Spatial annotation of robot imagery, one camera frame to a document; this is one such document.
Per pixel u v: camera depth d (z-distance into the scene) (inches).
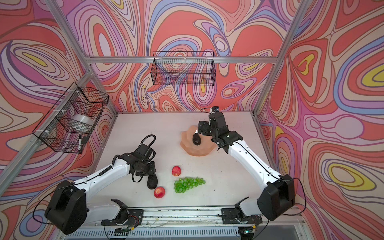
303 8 27.2
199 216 29.5
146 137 28.0
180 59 34.4
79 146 28.1
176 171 33.1
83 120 28.9
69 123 27.4
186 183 31.3
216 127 23.1
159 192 30.2
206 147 38.8
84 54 33.8
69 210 15.8
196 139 40.7
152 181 31.8
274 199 18.9
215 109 27.0
